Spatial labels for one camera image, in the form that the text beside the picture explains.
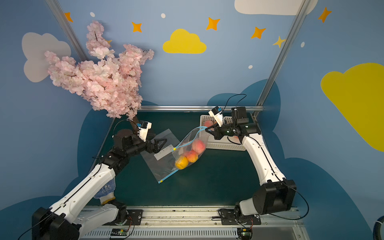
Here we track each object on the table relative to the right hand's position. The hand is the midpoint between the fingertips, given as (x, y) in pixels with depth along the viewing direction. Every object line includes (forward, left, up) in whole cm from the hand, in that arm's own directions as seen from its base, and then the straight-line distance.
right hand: (209, 128), depth 77 cm
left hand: (-5, +25, -1) cm, 26 cm away
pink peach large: (-8, +9, -16) cm, 20 cm away
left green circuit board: (-45, +42, -28) cm, 68 cm away
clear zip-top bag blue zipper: (-3, +10, -18) cm, 21 cm away
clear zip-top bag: (-9, +29, -29) cm, 42 cm away
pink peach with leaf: (-5, +5, -10) cm, 13 cm away
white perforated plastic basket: (-10, -10, +2) cm, 14 cm away
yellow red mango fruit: (-14, +14, -14) cm, 24 cm away
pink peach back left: (+23, -1, -22) cm, 32 cm away
